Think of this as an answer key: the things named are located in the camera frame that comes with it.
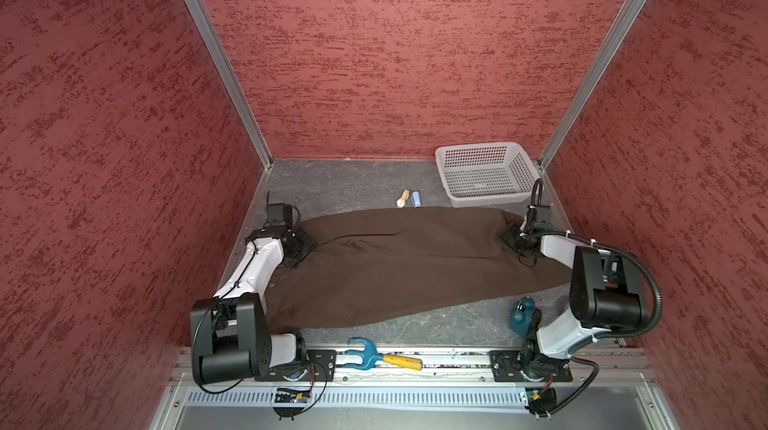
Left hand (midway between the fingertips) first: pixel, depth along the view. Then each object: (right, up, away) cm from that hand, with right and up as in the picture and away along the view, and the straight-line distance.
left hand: (312, 252), depth 88 cm
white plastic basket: (+62, +25, +30) cm, 73 cm away
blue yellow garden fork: (+19, -24, -14) cm, 34 cm away
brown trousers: (+29, -5, +4) cm, 30 cm away
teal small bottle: (+58, -13, -12) cm, 61 cm away
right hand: (+61, +2, +9) cm, 62 cm away
